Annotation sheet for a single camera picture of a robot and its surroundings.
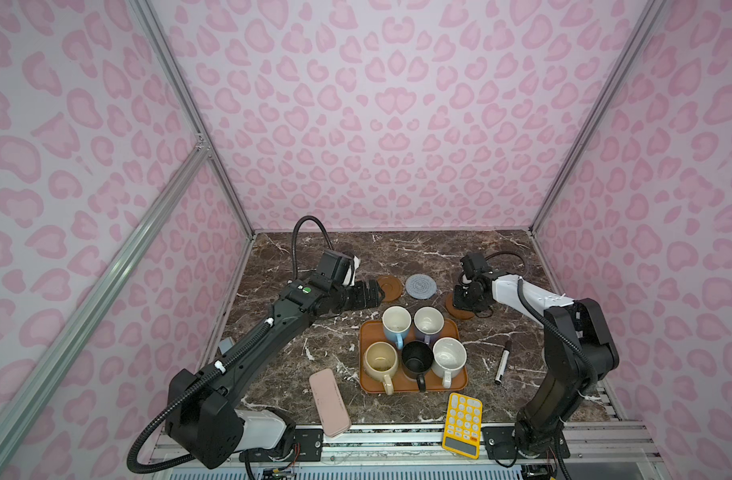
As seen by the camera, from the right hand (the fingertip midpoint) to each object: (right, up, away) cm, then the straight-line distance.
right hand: (459, 301), depth 94 cm
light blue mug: (-20, -6, -4) cm, 21 cm away
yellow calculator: (-4, -28, -19) cm, 34 cm away
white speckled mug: (-5, -15, -9) cm, 18 cm away
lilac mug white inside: (-10, -5, -4) cm, 12 cm away
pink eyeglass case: (-38, -25, -17) cm, 48 cm away
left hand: (-27, +5, -17) cm, 32 cm away
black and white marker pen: (+11, -16, -8) cm, 21 cm away
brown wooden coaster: (+2, -5, +4) cm, 7 cm away
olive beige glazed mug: (-25, -17, -9) cm, 31 cm away
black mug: (-15, -16, -9) cm, 23 cm away
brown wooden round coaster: (-21, +3, +9) cm, 23 cm away
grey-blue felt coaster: (-11, +4, +9) cm, 15 cm away
